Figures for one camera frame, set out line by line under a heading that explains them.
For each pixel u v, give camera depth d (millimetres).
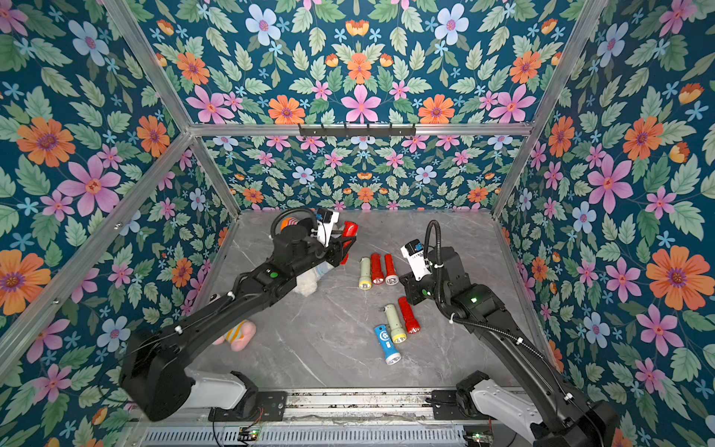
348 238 729
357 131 912
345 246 706
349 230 736
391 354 786
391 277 958
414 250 627
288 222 1077
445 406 726
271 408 734
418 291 638
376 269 985
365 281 950
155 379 401
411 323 863
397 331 840
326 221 646
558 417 382
